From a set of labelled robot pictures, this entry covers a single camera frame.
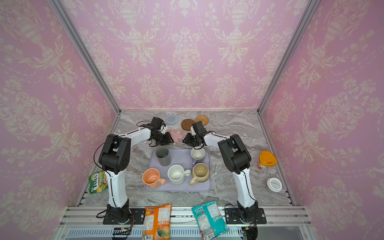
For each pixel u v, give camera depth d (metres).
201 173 0.88
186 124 1.13
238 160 0.57
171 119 1.16
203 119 1.16
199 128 0.83
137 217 0.74
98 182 0.83
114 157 0.55
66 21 0.74
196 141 0.87
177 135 1.06
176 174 0.86
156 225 0.70
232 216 0.73
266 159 0.83
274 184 0.78
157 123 0.85
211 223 0.70
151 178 0.85
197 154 0.94
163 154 0.91
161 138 0.89
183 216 0.76
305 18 0.72
